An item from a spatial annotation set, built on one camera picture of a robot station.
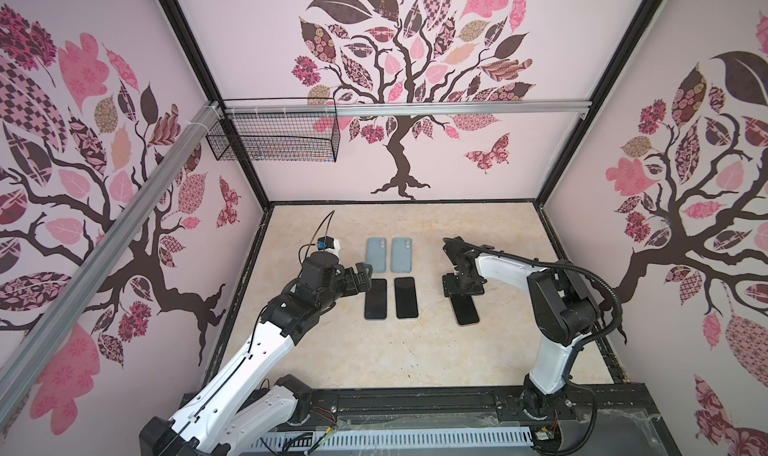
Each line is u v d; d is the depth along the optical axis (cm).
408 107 93
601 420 72
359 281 67
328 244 65
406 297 95
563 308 50
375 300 95
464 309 89
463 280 81
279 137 122
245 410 53
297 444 72
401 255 104
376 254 106
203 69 80
